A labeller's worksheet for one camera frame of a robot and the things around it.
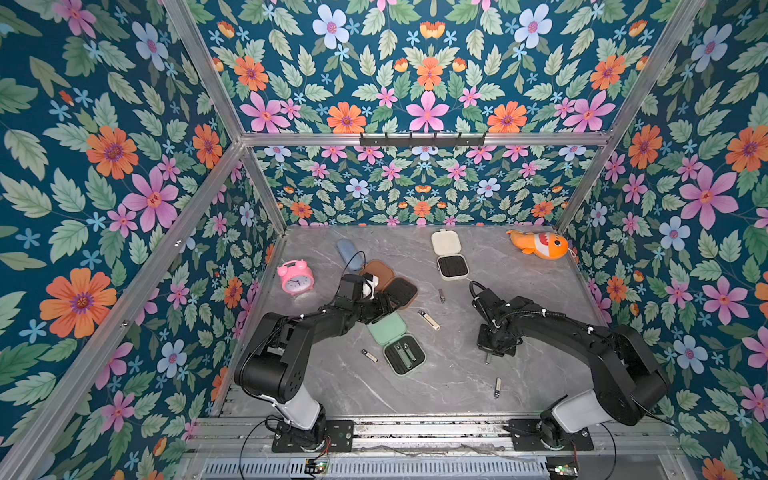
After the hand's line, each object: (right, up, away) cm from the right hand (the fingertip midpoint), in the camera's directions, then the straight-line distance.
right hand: (489, 347), depth 87 cm
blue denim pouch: (-47, +28, +24) cm, 59 cm away
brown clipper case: (-26, +15, +15) cm, 34 cm away
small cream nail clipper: (-36, -2, -1) cm, 36 cm away
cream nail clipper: (-18, +7, +6) cm, 20 cm away
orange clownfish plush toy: (+25, +31, +17) cm, 43 cm away
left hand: (-26, +12, +3) cm, 29 cm away
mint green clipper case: (-30, +4, +4) cm, 30 cm away
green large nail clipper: (-26, -2, -1) cm, 26 cm away
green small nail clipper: (-1, -3, -2) cm, 3 cm away
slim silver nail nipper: (-13, +14, +12) cm, 22 cm away
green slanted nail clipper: (-23, -2, -1) cm, 23 cm away
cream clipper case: (-8, +24, +20) cm, 33 cm away
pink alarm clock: (-61, +20, +9) cm, 65 cm away
